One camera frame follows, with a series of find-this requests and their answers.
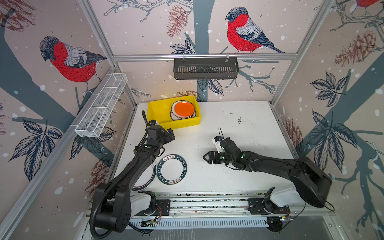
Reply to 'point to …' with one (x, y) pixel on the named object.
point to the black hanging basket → (206, 70)
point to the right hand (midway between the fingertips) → (206, 158)
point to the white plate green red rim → (146, 179)
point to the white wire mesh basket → (100, 108)
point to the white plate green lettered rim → (171, 169)
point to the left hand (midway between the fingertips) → (166, 132)
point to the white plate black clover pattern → (175, 117)
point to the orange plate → (184, 108)
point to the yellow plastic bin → (160, 111)
